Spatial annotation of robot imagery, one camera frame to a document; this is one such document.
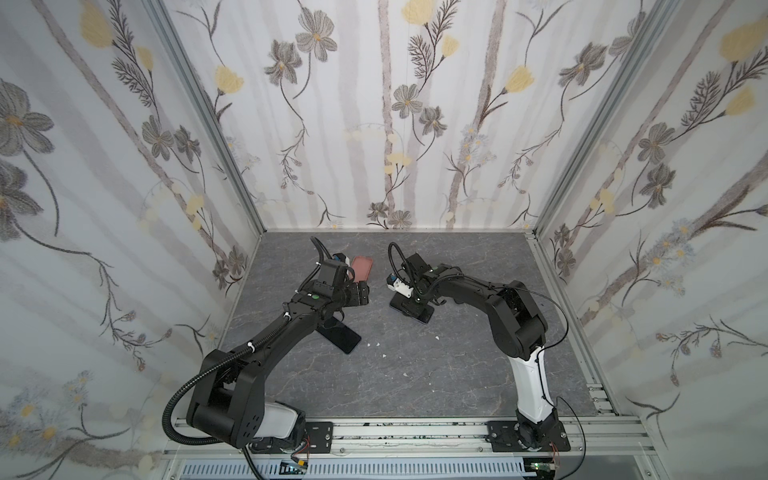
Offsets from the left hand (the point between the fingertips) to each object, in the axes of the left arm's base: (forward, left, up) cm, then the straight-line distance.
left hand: (354, 281), depth 87 cm
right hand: (+2, -16, -10) cm, 19 cm away
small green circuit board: (-44, +13, -16) cm, 49 cm away
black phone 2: (-6, -16, -5) cm, 18 cm away
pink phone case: (+16, -1, -15) cm, 22 cm away
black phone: (-9, +5, -18) cm, 21 cm away
